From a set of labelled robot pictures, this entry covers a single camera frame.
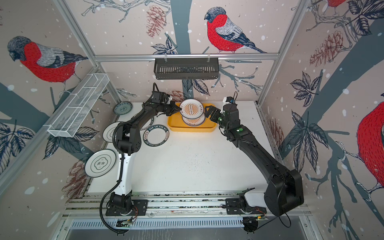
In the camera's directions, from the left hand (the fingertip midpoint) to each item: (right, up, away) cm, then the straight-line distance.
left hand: (181, 107), depth 99 cm
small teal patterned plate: (-50, +1, +19) cm, 54 cm away
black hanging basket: (+3, +29, +7) cm, 30 cm away
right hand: (+17, -3, -20) cm, 27 cm away
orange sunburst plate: (+7, 0, +4) cm, 8 cm away
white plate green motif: (-53, -18, +4) cm, 56 cm away
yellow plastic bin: (-5, -11, +8) cm, 15 cm away
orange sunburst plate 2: (+9, -10, +7) cm, 15 cm away
